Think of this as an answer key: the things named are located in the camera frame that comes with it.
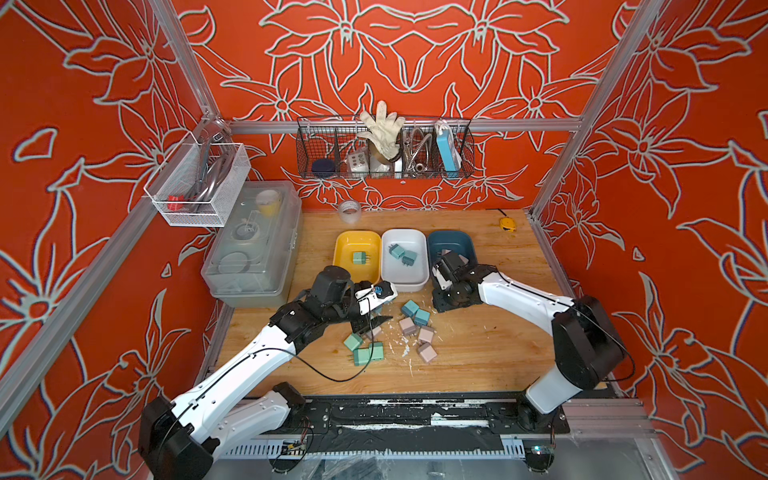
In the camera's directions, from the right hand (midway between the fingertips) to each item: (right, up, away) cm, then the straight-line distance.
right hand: (434, 302), depth 89 cm
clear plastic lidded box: (-53, +13, -4) cm, 55 cm away
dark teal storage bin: (+11, +18, +17) cm, 28 cm away
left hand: (-15, +4, -16) cm, 23 cm away
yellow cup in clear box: (-55, +32, +12) cm, 65 cm away
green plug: (-23, +12, +14) cm, 30 cm away
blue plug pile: (-7, -2, +2) cm, 8 cm away
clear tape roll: (-29, +31, +33) cm, 54 cm away
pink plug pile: (-8, -7, -1) cm, 11 cm away
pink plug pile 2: (-3, -9, -3) cm, 10 cm away
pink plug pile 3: (-18, -8, -2) cm, 20 cm away
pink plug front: (-3, -13, -6) cm, 14 cm away
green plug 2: (-22, -14, -7) cm, 27 cm away
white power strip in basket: (-24, +43, +4) cm, 49 cm away
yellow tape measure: (+33, +25, +25) cm, 49 cm away
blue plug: (-6, +13, +15) cm, 21 cm away
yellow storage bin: (-21, +18, +16) cm, 32 cm away
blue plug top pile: (-11, +15, +17) cm, 25 cm away
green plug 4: (-25, -10, -6) cm, 27 cm away
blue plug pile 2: (-4, -5, 0) cm, 6 cm away
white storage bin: (-6, +5, +14) cm, 16 cm away
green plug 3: (-17, -12, -5) cm, 22 cm away
